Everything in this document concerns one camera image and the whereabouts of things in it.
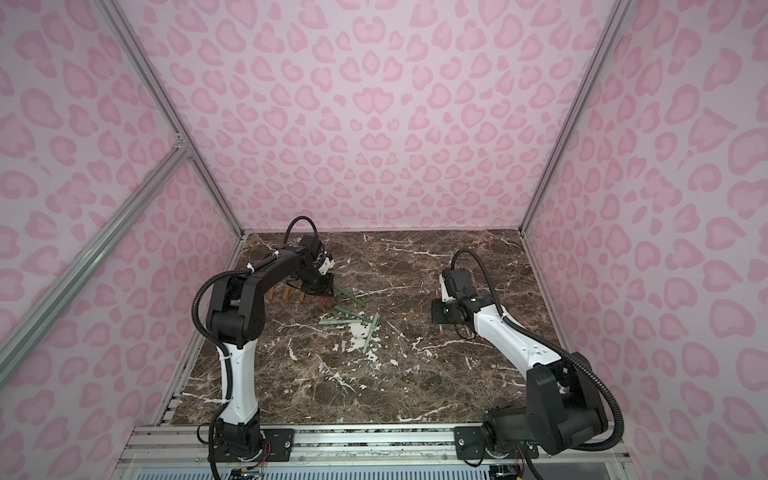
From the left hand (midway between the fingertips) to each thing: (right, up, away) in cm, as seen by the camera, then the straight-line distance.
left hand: (333, 288), depth 101 cm
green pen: (+6, -3, 0) cm, 7 cm away
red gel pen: (+36, -13, -8) cm, 39 cm away
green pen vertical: (+14, -12, -8) cm, 20 cm away
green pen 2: (+7, -8, -3) cm, 11 cm away
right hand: (+33, -5, -14) cm, 36 cm away
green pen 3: (+4, -10, -6) cm, 12 cm away
